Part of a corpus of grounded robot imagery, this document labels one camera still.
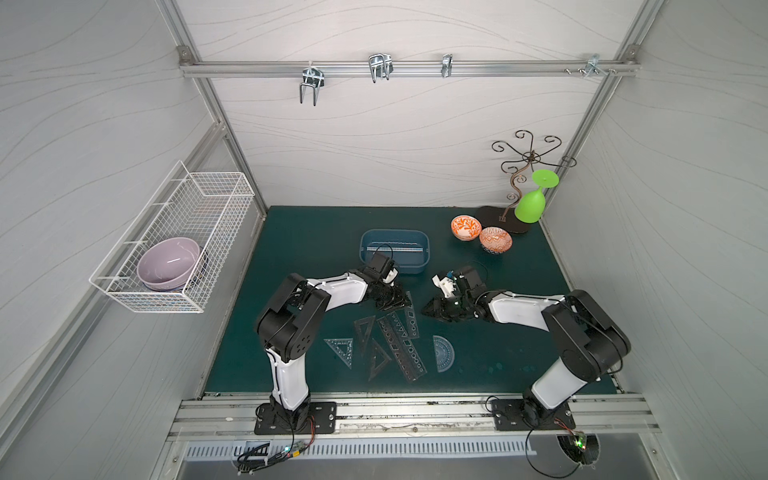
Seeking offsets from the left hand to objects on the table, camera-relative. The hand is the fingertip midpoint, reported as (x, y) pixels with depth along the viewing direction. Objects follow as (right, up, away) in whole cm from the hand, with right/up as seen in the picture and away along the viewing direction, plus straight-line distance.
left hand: (413, 305), depth 90 cm
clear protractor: (+9, -13, -6) cm, 17 cm away
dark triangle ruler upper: (-15, -7, -2) cm, 16 cm away
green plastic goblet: (+37, +30, +1) cm, 48 cm away
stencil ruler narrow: (0, -4, 0) cm, 5 cm away
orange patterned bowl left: (+21, +25, +21) cm, 39 cm away
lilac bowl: (-54, +15, -29) cm, 63 cm away
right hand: (+3, -1, -1) cm, 3 cm away
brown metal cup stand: (+37, +29, +24) cm, 53 cm away
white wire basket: (-57, +29, -12) cm, 65 cm away
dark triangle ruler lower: (-10, -14, -8) cm, 19 cm away
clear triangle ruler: (-21, -11, -5) cm, 24 cm away
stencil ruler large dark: (-3, -11, -4) cm, 13 cm away
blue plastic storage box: (-2, +12, +17) cm, 21 cm away
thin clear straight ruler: (-6, +16, +17) cm, 25 cm away
